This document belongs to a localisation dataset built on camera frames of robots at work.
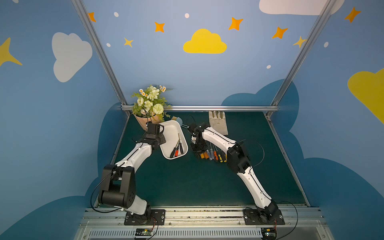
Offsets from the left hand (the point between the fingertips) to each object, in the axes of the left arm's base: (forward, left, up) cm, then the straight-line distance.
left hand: (159, 135), depth 92 cm
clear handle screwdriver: (-8, -33, -12) cm, 36 cm away
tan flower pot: (+9, +4, +5) cm, 11 cm away
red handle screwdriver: (-5, -11, -9) cm, 15 cm away
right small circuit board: (-48, -60, -14) cm, 78 cm away
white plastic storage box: (+8, -6, -3) cm, 11 cm away
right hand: (-5, -25, -12) cm, 28 cm away
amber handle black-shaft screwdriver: (-7, -30, -11) cm, 33 cm away
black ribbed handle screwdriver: (-5, -9, -9) cm, 13 cm away
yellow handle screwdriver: (-8, -27, -11) cm, 30 cm away
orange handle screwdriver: (-5, -36, -12) cm, 39 cm away
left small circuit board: (-49, +2, -13) cm, 51 cm away
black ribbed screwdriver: (-1, -13, -9) cm, 16 cm away
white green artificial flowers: (+13, +4, +16) cm, 21 cm away
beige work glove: (+24, -40, -12) cm, 48 cm away
